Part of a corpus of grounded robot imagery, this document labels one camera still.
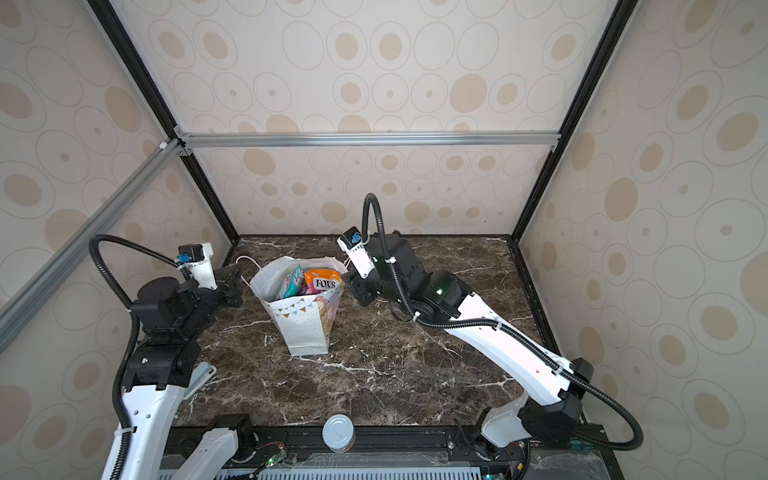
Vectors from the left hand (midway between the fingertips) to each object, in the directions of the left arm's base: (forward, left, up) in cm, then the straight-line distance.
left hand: (246, 261), depth 65 cm
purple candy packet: (+3, -9, -15) cm, 18 cm away
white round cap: (-28, -19, -30) cm, 46 cm away
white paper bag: (-5, -10, -18) cm, 21 cm away
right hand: (-1, -23, -2) cm, 23 cm away
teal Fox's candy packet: (+3, -6, -13) cm, 15 cm away
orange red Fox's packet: (+6, -13, -16) cm, 21 cm away
